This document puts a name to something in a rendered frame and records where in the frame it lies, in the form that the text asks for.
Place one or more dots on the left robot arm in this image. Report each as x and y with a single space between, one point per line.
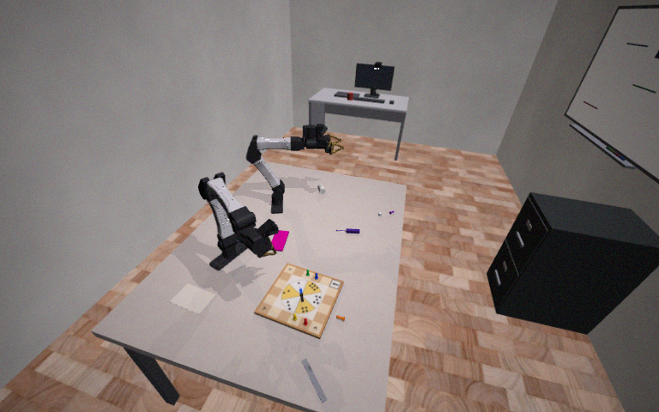
293 143

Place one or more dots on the white square sheet of paper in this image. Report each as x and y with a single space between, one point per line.
192 298

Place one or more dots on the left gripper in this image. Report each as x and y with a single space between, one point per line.
330 149

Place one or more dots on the wooden board game board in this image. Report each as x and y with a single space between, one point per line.
283 300

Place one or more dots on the grey flat bar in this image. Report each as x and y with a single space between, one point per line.
314 380

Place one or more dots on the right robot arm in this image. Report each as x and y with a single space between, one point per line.
242 220

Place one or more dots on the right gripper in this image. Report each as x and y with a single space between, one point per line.
269 247

